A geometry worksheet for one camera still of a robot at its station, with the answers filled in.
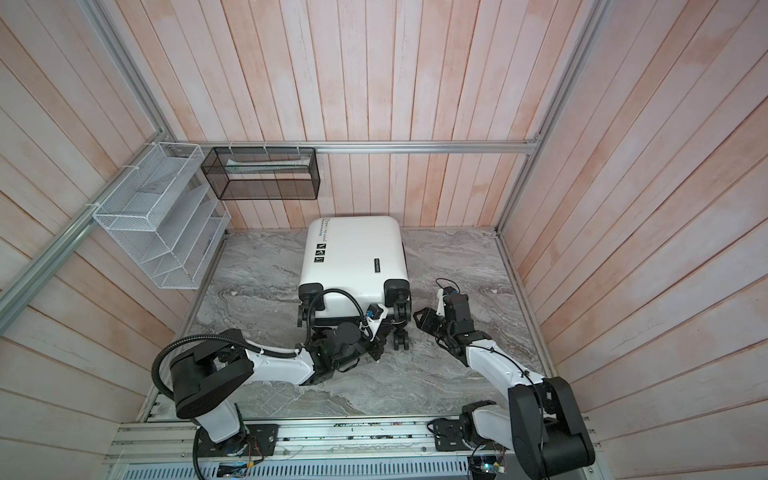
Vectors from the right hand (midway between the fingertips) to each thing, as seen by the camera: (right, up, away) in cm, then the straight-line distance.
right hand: (418, 314), depth 90 cm
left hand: (-8, -4, -7) cm, 12 cm away
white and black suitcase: (-16, +18, -6) cm, 25 cm away
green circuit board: (+15, -33, -20) cm, 41 cm away
